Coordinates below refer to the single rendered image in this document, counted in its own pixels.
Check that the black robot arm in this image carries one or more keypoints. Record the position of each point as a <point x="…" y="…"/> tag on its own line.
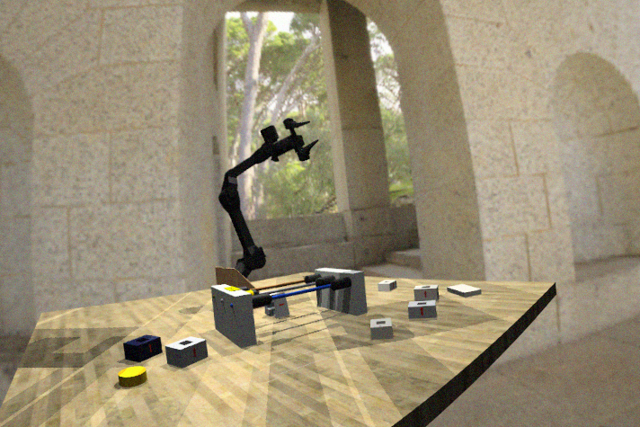
<point x="254" y="257"/>

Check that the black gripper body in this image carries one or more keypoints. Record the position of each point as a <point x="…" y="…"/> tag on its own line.
<point x="291" y="141"/>

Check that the yellow short cylinder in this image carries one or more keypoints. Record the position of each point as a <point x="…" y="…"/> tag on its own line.
<point x="131" y="377"/>

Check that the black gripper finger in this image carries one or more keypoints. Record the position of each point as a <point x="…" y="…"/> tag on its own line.
<point x="307" y="148"/>
<point x="297" y="125"/>

